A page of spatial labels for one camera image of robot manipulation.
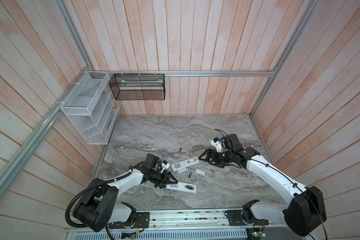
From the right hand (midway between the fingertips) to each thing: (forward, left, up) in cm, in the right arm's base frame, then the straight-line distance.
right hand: (204, 159), depth 79 cm
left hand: (-12, +16, -8) cm, 21 cm away
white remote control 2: (+4, +10, -13) cm, 17 cm away
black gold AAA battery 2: (+13, +13, -14) cm, 23 cm away
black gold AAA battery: (-2, +6, -14) cm, 15 cm away
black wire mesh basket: (+50, +43, +12) cm, 68 cm away
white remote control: (-11, +11, -10) cm, 18 cm away
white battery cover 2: (-1, +1, -15) cm, 15 cm away
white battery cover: (0, +12, -14) cm, 18 cm away
